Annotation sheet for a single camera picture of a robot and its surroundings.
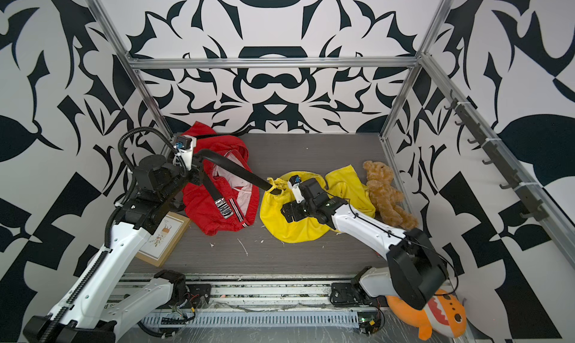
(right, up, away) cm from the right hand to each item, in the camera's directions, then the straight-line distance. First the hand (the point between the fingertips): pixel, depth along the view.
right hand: (290, 202), depth 85 cm
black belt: (-35, +29, +35) cm, 57 cm away
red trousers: (-27, +1, +9) cm, 28 cm away
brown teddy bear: (+38, 0, +4) cm, 38 cm away
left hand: (-30, +19, -14) cm, 38 cm away
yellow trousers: (+22, +6, +12) cm, 26 cm away
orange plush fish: (+43, -27, -21) cm, 55 cm away
